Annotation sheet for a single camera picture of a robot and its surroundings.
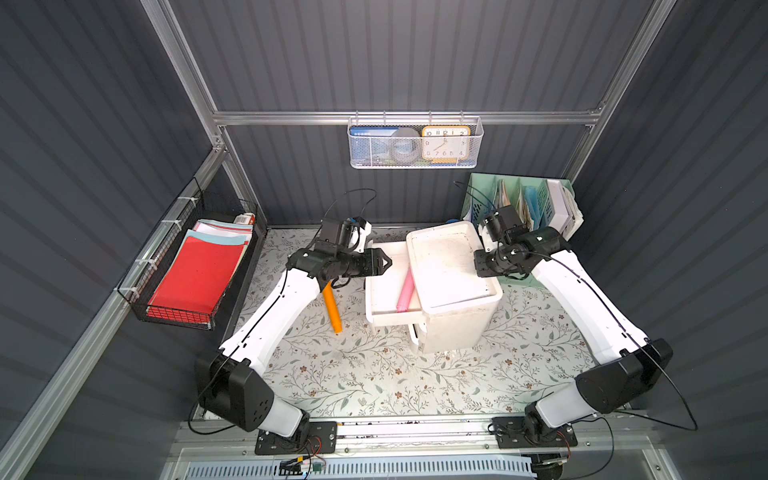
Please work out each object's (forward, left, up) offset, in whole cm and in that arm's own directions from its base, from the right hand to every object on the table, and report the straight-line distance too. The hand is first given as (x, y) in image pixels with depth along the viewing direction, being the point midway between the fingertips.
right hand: (490, 264), depth 78 cm
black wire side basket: (+14, +81, +5) cm, 82 cm away
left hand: (0, +29, +2) cm, 29 cm away
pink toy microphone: (-5, +22, -7) cm, 24 cm away
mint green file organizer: (+36, -8, -5) cm, 37 cm away
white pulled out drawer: (-4, +29, -7) cm, 30 cm away
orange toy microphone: (+1, +46, -22) cm, 51 cm away
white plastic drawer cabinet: (-12, +10, -1) cm, 16 cm away
